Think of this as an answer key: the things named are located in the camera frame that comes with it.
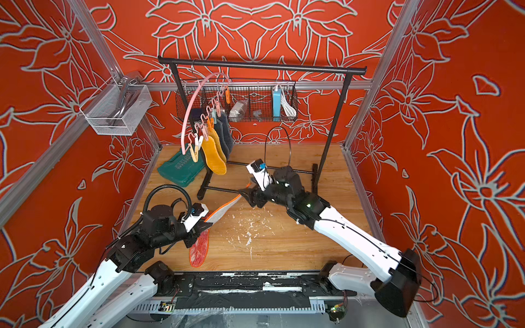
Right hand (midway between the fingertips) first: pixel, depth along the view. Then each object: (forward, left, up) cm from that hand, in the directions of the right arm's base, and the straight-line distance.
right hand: (242, 187), depth 67 cm
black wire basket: (+47, +3, +3) cm, 47 cm away
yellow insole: (+18, +14, -9) cm, 25 cm away
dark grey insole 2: (+33, +10, +3) cm, 35 cm away
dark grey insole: (+27, +11, -6) cm, 30 cm away
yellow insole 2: (+22, +13, +5) cm, 26 cm away
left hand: (-7, +12, -11) cm, 18 cm away
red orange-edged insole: (-5, +7, -7) cm, 11 cm away
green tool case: (+27, +36, -24) cm, 51 cm away
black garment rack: (+17, -31, -18) cm, 40 cm away
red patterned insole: (-13, +19, -29) cm, 37 cm away
